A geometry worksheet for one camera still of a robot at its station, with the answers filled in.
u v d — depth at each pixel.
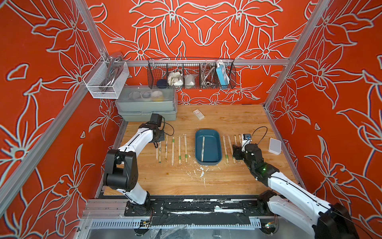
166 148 0.95
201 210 0.73
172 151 0.93
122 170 0.45
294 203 0.48
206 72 0.85
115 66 0.86
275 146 0.96
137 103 0.98
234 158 0.76
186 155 0.92
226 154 0.92
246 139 0.71
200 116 1.11
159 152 0.93
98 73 0.81
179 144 0.97
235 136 1.00
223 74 0.87
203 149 0.94
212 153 0.93
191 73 0.96
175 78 0.92
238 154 0.74
